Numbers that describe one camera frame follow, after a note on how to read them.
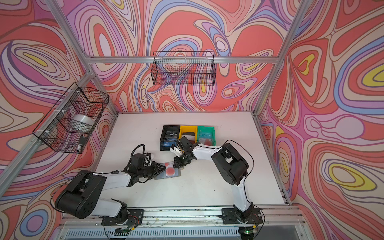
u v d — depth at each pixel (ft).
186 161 2.68
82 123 2.30
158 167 2.71
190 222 2.41
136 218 2.37
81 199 1.43
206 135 3.36
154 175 2.64
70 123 2.29
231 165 1.72
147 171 2.57
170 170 2.89
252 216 2.27
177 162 2.64
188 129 3.33
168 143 3.28
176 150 2.83
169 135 3.43
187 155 2.32
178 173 2.88
